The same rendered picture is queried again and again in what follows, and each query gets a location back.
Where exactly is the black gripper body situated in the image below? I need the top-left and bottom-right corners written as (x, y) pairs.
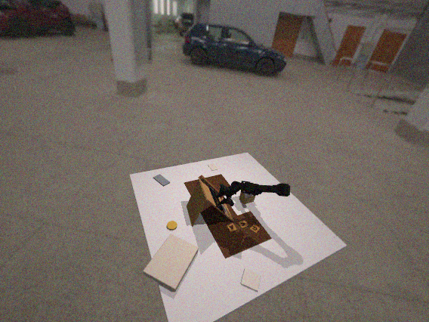
top-left (225, 186), bottom-right (237, 207)

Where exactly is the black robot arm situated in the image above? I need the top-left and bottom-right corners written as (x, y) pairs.
top-left (220, 181), bottom-right (290, 197)

